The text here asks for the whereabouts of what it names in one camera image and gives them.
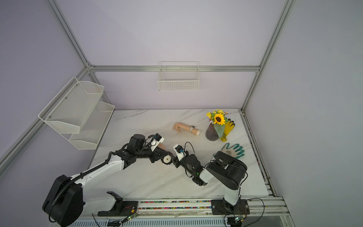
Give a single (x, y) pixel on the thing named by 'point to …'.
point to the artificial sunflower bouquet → (217, 117)
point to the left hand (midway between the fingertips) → (164, 154)
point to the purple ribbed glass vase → (211, 133)
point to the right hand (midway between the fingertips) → (173, 151)
